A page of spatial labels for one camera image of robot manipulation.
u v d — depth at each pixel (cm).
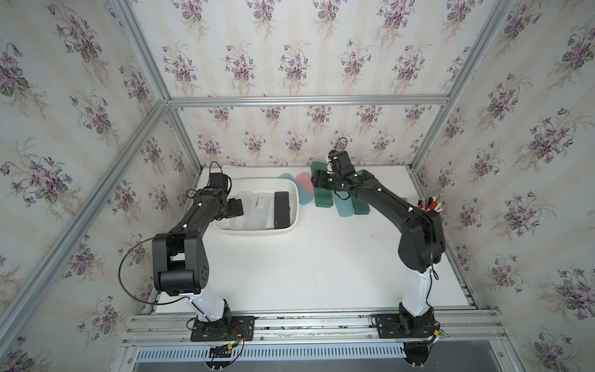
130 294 40
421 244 51
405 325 65
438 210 91
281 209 102
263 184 111
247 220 99
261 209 102
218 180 73
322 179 81
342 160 70
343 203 109
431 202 92
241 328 73
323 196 87
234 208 83
